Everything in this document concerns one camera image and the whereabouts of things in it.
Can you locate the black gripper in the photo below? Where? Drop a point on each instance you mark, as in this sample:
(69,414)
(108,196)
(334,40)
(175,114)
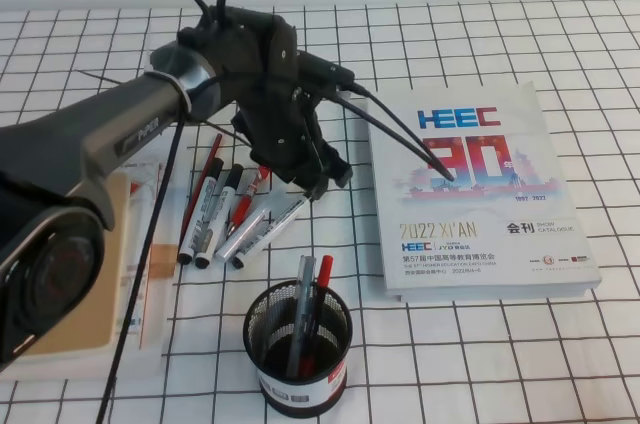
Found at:
(278,113)

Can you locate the black capped whiteboard marker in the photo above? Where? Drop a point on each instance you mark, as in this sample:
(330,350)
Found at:
(258,243)

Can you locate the black mesh pen holder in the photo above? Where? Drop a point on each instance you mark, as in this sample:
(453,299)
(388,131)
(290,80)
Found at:
(267,333)

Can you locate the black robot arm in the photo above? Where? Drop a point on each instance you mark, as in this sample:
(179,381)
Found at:
(55,208)

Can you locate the red gel pen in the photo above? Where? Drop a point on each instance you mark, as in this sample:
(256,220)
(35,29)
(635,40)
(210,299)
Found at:
(238,215)

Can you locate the red capped pen in holder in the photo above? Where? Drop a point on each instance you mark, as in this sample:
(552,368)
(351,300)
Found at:
(307,360)

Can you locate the grey pen in holder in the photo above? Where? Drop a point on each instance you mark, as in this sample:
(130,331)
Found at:
(303,298)

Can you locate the white pen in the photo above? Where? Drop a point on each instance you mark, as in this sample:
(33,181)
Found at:
(241,235)

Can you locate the dark red pencil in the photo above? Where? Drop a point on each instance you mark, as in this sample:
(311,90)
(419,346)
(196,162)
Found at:
(196,192)

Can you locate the left black whiteboard marker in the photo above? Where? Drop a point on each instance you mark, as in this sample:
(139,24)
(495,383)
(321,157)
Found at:
(201,215)

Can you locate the white HEEC catalogue book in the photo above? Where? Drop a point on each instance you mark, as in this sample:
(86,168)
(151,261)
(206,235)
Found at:
(502,225)

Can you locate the white paper brochure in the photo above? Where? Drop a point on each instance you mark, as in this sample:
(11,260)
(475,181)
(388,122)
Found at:
(144,343)

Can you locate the tan kraft notebook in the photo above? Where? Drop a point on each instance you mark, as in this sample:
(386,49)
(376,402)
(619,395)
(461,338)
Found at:
(92,324)

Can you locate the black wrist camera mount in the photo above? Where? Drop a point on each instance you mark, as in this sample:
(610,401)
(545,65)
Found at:
(318,71)

